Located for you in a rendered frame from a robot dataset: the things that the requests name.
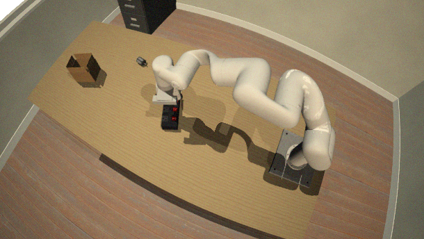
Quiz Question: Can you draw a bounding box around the black power strip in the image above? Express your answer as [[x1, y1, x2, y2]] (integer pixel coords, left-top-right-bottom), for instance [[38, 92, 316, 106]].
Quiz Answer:
[[161, 100, 180, 130]]

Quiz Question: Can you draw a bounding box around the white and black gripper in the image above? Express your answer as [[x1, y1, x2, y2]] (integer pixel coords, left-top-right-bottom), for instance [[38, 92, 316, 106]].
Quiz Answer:
[[156, 84, 183, 100]]

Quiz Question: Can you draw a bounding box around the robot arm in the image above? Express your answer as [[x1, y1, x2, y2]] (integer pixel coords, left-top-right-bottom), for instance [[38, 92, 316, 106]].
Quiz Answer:
[[152, 49, 336, 171]]

